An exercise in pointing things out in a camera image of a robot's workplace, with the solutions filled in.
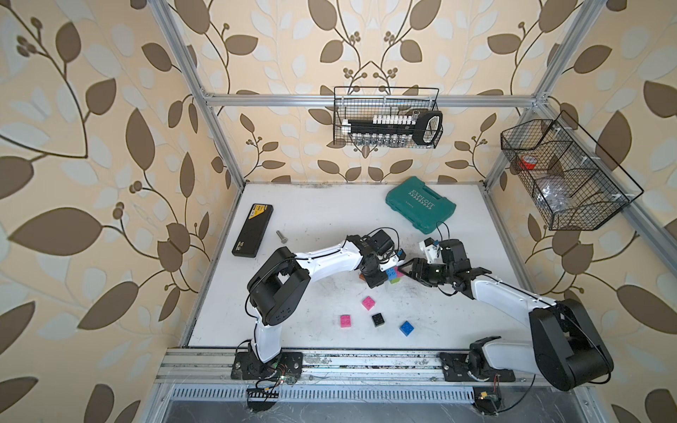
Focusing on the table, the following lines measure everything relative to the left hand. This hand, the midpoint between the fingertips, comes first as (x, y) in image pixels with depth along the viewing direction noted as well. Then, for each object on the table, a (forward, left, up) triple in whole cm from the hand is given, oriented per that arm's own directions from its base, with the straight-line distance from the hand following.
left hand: (376, 272), depth 88 cm
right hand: (0, -9, +1) cm, 9 cm away
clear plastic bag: (+8, -46, +30) cm, 56 cm away
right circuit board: (-34, -29, -6) cm, 45 cm away
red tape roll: (+23, -46, +29) cm, 59 cm away
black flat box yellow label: (+17, +48, -6) cm, 51 cm away
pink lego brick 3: (-14, +10, -5) cm, 18 cm away
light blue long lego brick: (-1, -5, +1) cm, 5 cm away
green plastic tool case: (+31, -20, 0) cm, 37 cm away
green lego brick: (-1, -7, -5) cm, 8 cm away
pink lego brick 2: (-1, -7, +2) cm, 7 cm away
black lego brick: (-14, 0, -4) cm, 14 cm away
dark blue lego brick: (-16, -9, -4) cm, 19 cm away
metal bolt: (+16, +35, -5) cm, 39 cm away
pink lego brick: (-8, +3, -5) cm, 10 cm away
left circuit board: (-33, +33, -9) cm, 48 cm away
